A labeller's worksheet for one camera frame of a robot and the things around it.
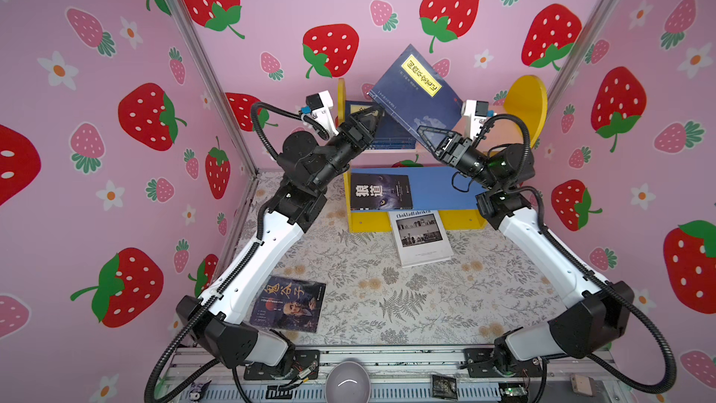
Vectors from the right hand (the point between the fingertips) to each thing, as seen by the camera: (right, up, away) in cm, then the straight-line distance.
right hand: (417, 133), depth 56 cm
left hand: (-8, +4, -2) cm, 9 cm away
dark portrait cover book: (-34, -46, +28) cm, 64 cm away
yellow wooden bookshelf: (+3, -4, +45) cm, 45 cm away
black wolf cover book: (-7, -11, +37) cm, 39 cm away
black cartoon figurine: (-53, -61, +12) cm, 82 cm away
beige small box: (+44, -61, +13) cm, 77 cm away
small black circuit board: (+9, -61, +13) cm, 63 cm away
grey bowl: (-15, -61, +14) cm, 65 cm away
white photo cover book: (+8, -27, +39) cm, 49 cm away
